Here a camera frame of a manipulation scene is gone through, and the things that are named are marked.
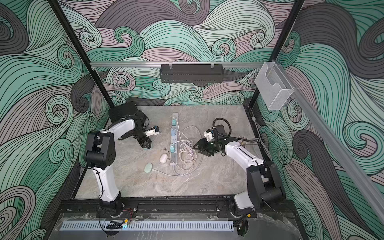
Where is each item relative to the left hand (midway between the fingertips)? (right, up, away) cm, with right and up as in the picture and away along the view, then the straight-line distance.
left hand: (146, 141), depth 95 cm
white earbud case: (+12, -9, -5) cm, 16 cm away
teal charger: (+18, -3, -7) cm, 20 cm away
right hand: (+31, -3, -11) cm, 33 cm away
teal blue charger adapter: (+17, +6, +3) cm, 18 cm away
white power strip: (+18, +1, +2) cm, 18 cm away
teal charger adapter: (+18, +12, +6) cm, 22 cm away
